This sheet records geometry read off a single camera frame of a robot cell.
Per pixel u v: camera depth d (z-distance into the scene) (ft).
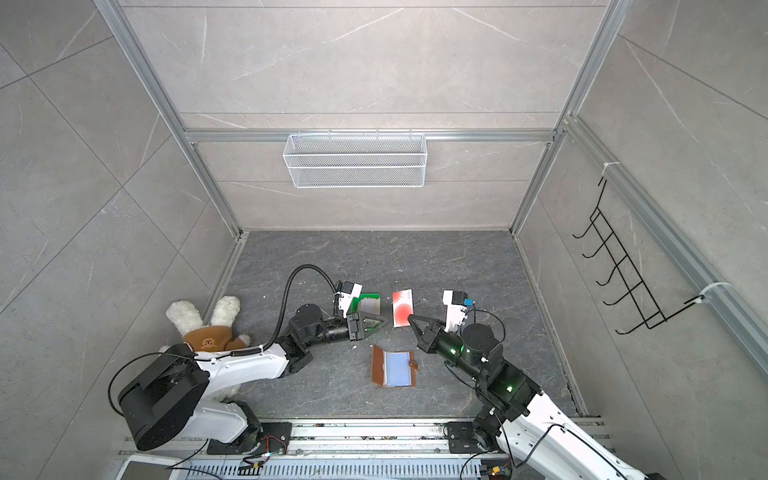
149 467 2.16
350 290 2.34
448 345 1.94
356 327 2.14
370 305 3.05
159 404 1.38
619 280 2.32
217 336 2.76
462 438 2.41
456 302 2.02
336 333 2.20
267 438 2.39
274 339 1.98
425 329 2.08
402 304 2.30
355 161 3.30
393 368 2.79
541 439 1.41
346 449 2.39
